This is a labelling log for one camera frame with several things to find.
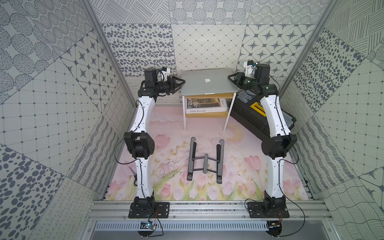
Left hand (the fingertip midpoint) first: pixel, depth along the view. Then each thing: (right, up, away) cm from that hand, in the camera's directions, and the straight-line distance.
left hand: (182, 81), depth 83 cm
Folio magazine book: (+14, -13, +11) cm, 22 cm away
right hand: (+27, +1, 0) cm, 27 cm away
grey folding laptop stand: (+22, -43, +3) cm, 48 cm away
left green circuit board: (-15, -73, -13) cm, 75 cm away
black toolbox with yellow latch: (+42, -15, +15) cm, 47 cm away
